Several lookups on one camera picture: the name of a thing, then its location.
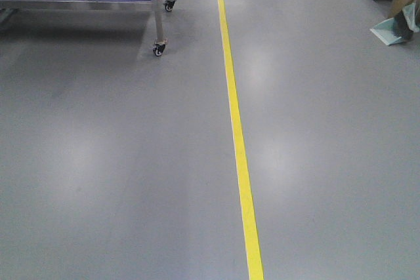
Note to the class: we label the steel rack on castors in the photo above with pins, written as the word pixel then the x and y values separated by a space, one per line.
pixel 98 4

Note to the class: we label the dark broom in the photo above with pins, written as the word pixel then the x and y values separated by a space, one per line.
pixel 403 27

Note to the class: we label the pale green dustpan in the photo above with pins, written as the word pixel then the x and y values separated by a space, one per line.
pixel 385 32

